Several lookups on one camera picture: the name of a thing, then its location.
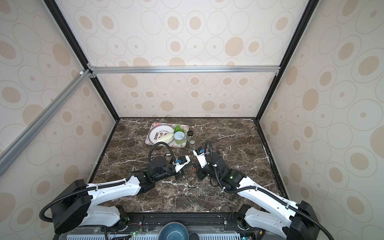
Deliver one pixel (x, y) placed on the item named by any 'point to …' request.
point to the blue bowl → (173, 231)
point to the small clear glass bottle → (192, 145)
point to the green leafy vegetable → (178, 128)
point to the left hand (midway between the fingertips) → (194, 163)
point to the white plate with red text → (157, 131)
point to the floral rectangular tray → (185, 129)
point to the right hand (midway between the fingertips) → (194, 164)
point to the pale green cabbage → (166, 138)
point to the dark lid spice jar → (190, 134)
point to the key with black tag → (167, 154)
